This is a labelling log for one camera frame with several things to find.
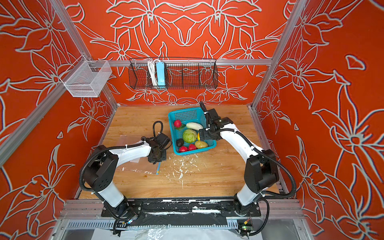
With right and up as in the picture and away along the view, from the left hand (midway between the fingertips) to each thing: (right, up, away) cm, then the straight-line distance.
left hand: (162, 157), depth 91 cm
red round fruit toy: (+18, +7, 0) cm, 20 cm away
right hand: (+27, +15, -5) cm, 31 cm away
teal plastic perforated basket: (+22, +27, +17) cm, 39 cm away
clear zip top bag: (-12, -4, -2) cm, 13 cm away
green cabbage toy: (+17, +13, +1) cm, 22 cm away
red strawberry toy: (+13, +5, -1) cm, 14 cm away
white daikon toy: (+21, +19, +10) cm, 30 cm away
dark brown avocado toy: (+11, +9, +1) cm, 14 cm away
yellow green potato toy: (+24, +8, -1) cm, 25 cm away
